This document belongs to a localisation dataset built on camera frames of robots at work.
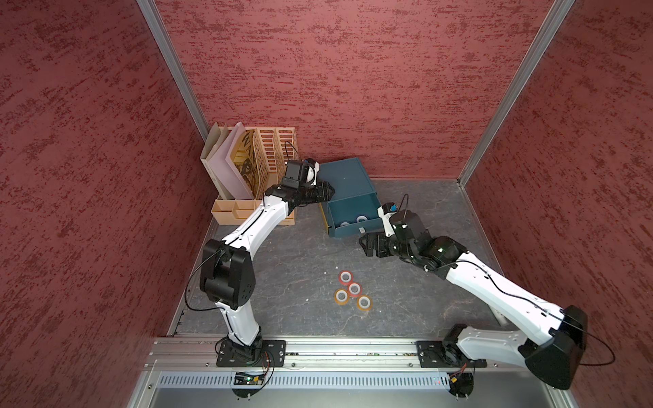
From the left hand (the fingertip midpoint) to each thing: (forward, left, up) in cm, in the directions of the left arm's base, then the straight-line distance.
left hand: (327, 195), depth 87 cm
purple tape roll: (-8, -6, -6) cm, 12 cm away
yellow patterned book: (+23, +33, -3) cm, 40 cm away
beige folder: (+19, +43, +9) cm, 47 cm away
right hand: (-19, -14, -1) cm, 23 cm away
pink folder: (+10, +39, +5) cm, 41 cm away
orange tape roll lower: (-30, -13, -21) cm, 39 cm away
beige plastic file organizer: (+31, +22, -3) cm, 38 cm away
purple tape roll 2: (-6, -12, -5) cm, 14 cm away
